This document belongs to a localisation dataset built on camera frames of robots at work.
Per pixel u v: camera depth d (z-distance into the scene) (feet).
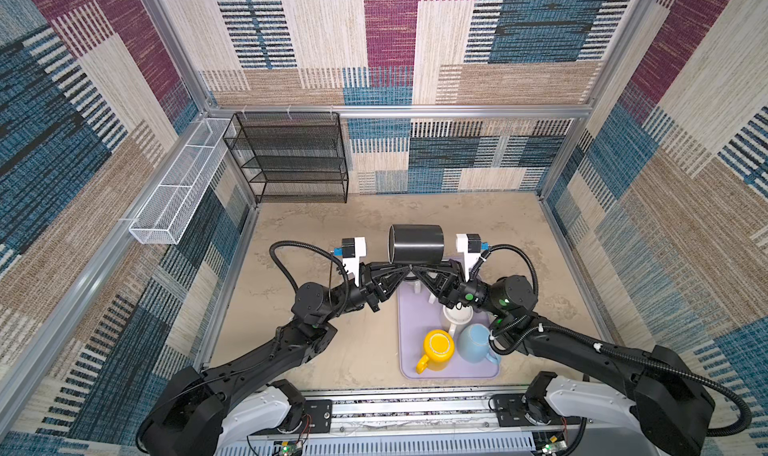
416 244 1.89
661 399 1.33
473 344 2.47
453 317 2.66
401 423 2.40
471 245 1.90
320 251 1.84
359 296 1.89
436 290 1.99
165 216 3.01
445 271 1.95
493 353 1.92
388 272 1.95
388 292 1.98
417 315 2.86
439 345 2.44
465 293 1.96
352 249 1.86
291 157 3.64
